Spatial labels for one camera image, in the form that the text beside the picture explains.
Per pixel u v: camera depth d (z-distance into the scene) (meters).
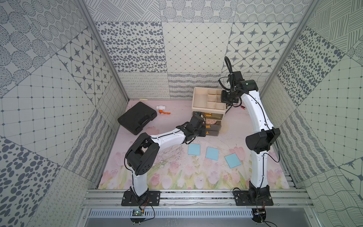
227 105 1.15
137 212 0.72
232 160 0.88
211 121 0.91
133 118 1.02
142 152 0.51
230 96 0.73
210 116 0.84
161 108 1.12
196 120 0.70
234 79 0.67
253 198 0.66
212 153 0.91
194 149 0.93
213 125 0.91
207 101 0.84
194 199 0.76
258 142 0.55
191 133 0.70
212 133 0.93
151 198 0.74
